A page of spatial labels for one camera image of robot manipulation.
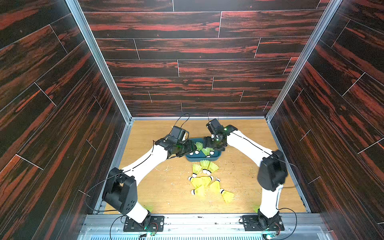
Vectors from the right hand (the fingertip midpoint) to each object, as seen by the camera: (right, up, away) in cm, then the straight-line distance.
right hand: (211, 144), depth 91 cm
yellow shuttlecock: (-13, -6, +6) cm, 16 cm away
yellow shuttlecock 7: (+1, -24, -7) cm, 25 cm away
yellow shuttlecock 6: (-8, -25, -9) cm, 28 cm away
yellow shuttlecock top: (-10, -15, -2) cm, 18 cm away
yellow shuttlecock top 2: (-4, -12, 0) cm, 13 cm away
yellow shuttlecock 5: (-4, -21, -5) cm, 22 cm away
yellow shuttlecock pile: (-9, -22, -5) cm, 24 cm away
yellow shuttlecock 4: (0, -14, -2) cm, 14 cm away
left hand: (-11, -2, -7) cm, 13 cm away
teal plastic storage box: (-6, -8, +6) cm, 12 cm away
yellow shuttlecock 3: (-3, -5, +6) cm, 9 cm away
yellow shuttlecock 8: (+8, -28, -9) cm, 31 cm away
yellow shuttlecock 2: (-8, -1, -5) cm, 9 cm away
